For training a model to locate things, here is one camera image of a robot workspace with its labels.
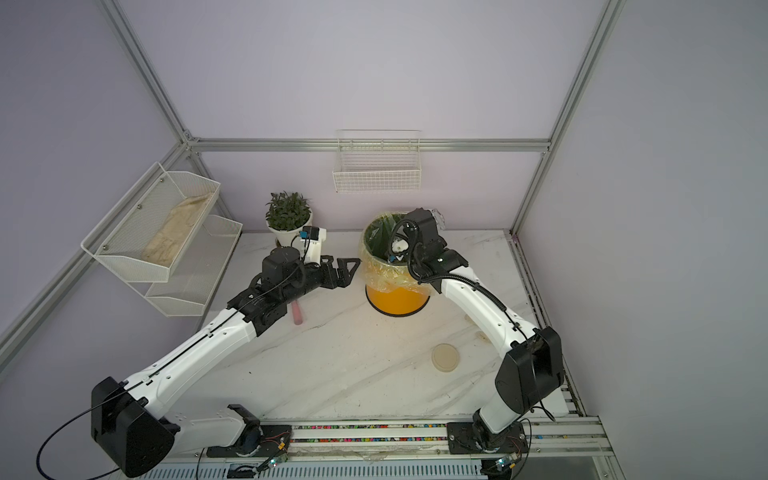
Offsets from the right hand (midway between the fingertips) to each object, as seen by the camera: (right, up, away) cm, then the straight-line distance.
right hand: (431, 216), depth 80 cm
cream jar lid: (+5, -41, +9) cm, 42 cm away
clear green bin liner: (-13, -15, -3) cm, 20 cm away
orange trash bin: (-9, -25, +20) cm, 34 cm away
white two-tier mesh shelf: (-72, -6, -2) cm, 72 cm away
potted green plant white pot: (-48, +4, +23) cm, 53 cm away
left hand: (-23, -13, -4) cm, 26 cm away
